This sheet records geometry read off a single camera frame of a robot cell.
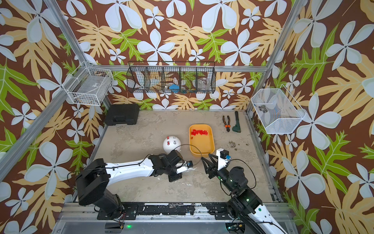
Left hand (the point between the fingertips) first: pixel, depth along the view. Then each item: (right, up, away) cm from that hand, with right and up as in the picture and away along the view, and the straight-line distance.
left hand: (182, 170), depth 84 cm
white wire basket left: (-56, +51, +1) cm, 75 cm away
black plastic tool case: (-50, +36, +33) cm, 70 cm away
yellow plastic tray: (+14, +19, +21) cm, 31 cm away
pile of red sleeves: (+9, +21, +23) cm, 32 cm away
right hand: (+11, +11, -13) cm, 20 cm away
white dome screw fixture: (-8, +16, +5) cm, 18 cm away
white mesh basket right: (+56, +35, 0) cm, 66 cm away
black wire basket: (-8, +59, +15) cm, 62 cm away
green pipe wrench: (+41, +25, +24) cm, 53 cm away
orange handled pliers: (+34, +26, +27) cm, 51 cm away
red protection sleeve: (-9, +16, +4) cm, 19 cm away
